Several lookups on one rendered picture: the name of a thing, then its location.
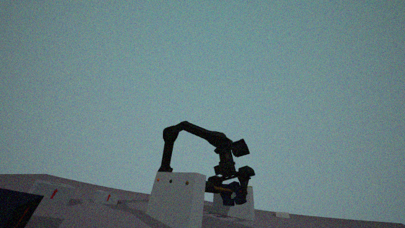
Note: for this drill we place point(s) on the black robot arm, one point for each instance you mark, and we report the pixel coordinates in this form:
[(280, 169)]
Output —
[(223, 146)]

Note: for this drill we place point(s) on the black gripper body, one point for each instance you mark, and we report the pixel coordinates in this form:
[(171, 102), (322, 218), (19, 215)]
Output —
[(246, 170)]

